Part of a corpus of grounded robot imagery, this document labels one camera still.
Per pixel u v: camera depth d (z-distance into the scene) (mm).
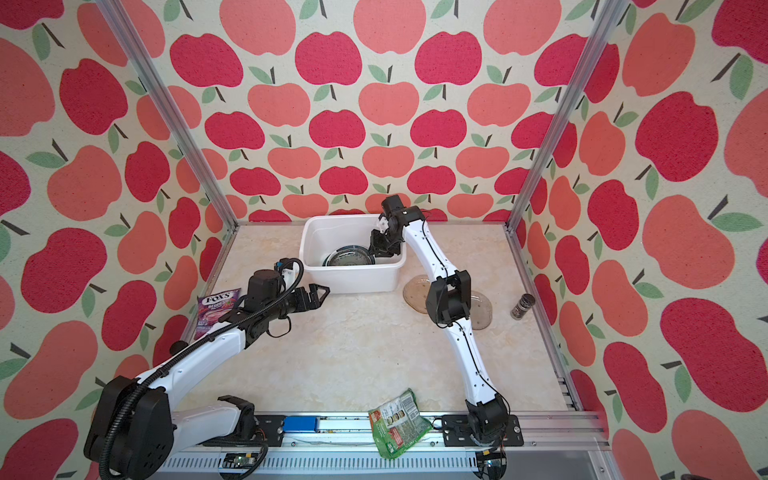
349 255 1071
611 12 692
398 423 747
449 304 657
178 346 784
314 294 763
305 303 748
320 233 1039
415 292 1014
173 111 881
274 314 715
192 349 505
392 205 841
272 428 743
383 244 887
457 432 733
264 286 644
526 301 866
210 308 949
